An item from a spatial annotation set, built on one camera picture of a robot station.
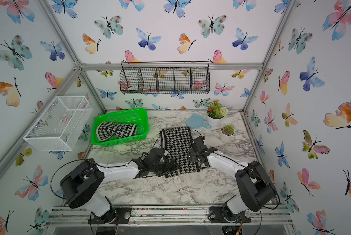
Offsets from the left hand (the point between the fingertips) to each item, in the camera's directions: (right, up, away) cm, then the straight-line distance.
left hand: (178, 169), depth 84 cm
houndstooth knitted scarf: (-1, +14, +14) cm, 20 cm away
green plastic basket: (-31, +31, +29) cm, 52 cm away
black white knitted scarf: (-45, +22, +10) cm, 51 cm away
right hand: (+13, +7, +6) cm, 16 cm away
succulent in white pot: (+32, +20, +14) cm, 40 cm away
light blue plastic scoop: (+13, +28, +30) cm, 43 cm away
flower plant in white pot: (+25, +33, +14) cm, 44 cm away
